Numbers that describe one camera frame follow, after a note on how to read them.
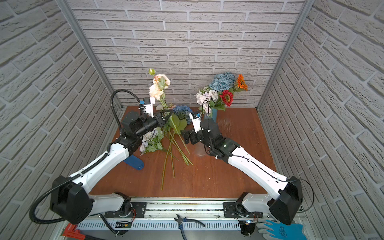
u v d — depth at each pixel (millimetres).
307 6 691
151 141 897
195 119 609
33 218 375
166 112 680
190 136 621
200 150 974
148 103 631
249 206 615
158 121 631
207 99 832
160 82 651
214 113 951
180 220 700
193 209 757
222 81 794
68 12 713
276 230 681
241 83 766
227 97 807
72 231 667
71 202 392
